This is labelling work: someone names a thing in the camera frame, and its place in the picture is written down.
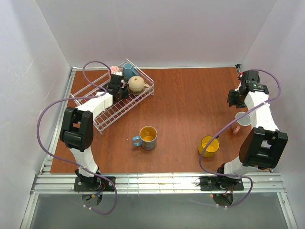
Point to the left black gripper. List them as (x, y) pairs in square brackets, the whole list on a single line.
[(122, 93)]

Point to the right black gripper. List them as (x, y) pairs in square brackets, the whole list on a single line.
[(235, 100)]

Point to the salmon pink dotted mug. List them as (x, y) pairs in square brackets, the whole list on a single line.
[(243, 120)]

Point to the light pink faceted mug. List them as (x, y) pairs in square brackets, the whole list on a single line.
[(114, 69)]

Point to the blue mug with yellow inside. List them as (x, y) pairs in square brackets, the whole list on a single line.
[(147, 138)]

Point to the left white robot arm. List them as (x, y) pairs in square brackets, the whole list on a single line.
[(77, 126)]

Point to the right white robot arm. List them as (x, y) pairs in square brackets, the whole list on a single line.
[(265, 143)]

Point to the beige round mug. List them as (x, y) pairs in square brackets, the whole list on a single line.
[(137, 85)]

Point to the teal dotted mug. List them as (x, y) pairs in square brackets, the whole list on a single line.
[(129, 71)]

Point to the white wire dish rack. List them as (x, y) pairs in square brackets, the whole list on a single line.
[(118, 109)]

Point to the aluminium frame rail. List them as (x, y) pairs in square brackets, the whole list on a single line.
[(156, 189)]

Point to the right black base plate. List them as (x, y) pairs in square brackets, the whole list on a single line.
[(215, 183)]

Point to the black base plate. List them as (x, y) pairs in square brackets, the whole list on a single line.
[(215, 183), (95, 184)]

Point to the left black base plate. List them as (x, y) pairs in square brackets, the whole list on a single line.
[(95, 184)]

